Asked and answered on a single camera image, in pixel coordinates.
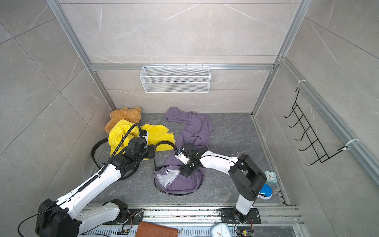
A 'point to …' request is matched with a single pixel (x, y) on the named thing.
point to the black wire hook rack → (321, 154)
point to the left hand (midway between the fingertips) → (154, 144)
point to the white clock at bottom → (220, 229)
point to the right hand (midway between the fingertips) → (187, 168)
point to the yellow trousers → (122, 131)
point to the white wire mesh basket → (174, 79)
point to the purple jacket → (195, 129)
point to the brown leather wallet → (146, 229)
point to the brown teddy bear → (132, 114)
